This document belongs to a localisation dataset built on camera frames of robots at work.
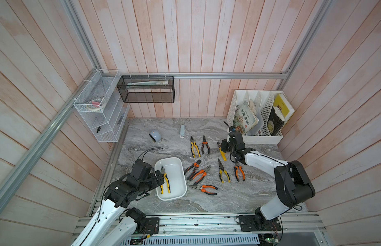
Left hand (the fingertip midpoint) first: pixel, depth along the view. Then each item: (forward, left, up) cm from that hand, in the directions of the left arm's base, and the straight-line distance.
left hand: (156, 182), depth 73 cm
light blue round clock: (+35, +6, -7) cm, 36 cm away
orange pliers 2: (+14, -46, -13) cm, 50 cm away
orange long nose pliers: (+1, -24, -13) cm, 27 cm away
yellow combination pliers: (+23, -38, -9) cm, 45 cm away
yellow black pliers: (+13, -36, -13) cm, 40 cm away
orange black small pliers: (+33, -28, -13) cm, 45 cm away
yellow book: (+40, -73, +13) cm, 85 cm away
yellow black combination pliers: (+33, -19, -13) cm, 40 cm away
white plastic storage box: (+14, -7, -13) cm, 20 cm away
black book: (+39, -72, +3) cm, 82 cm away
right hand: (+29, -38, -4) cm, 48 cm away
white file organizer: (+40, -61, +7) cm, 73 cm away
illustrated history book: (+42, -53, +2) cm, 68 cm away
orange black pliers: (+11, -25, -13) cm, 30 cm away
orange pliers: (+16, -21, -13) cm, 29 cm away
